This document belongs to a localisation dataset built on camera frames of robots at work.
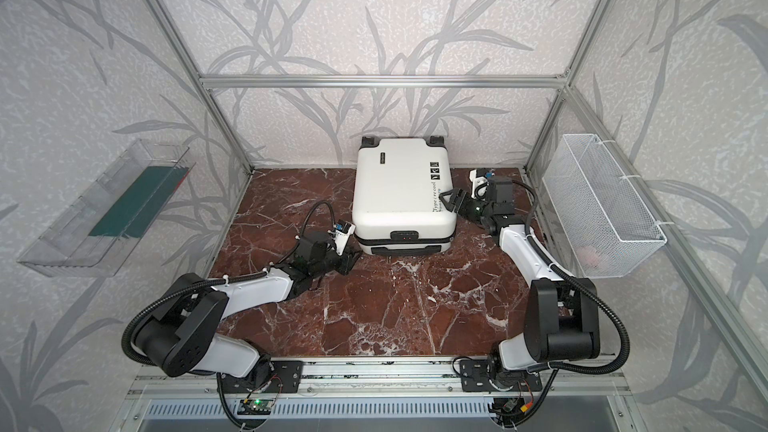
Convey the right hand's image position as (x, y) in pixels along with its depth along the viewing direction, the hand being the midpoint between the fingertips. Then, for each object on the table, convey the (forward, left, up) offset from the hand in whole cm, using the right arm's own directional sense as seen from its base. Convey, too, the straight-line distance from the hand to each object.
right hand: (447, 192), depth 87 cm
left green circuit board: (-51, +49, -20) cm, 73 cm away
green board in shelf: (-18, +69, +18) cm, 74 cm away
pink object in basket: (-21, -33, 0) cm, 39 cm away
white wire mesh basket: (-22, -30, +16) cm, 40 cm away
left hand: (-10, +26, -11) cm, 30 cm away
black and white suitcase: (+3, +15, +1) cm, 15 cm away
